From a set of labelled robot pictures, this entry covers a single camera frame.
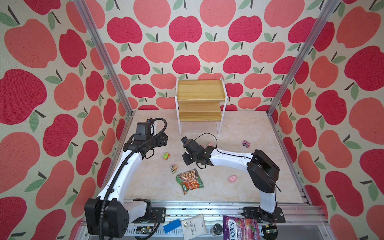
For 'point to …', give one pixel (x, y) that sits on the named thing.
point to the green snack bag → (189, 180)
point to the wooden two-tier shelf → (200, 101)
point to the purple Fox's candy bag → (240, 229)
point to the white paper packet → (193, 227)
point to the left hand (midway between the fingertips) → (164, 138)
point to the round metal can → (217, 229)
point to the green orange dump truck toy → (166, 156)
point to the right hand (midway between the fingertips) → (187, 154)
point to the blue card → (172, 226)
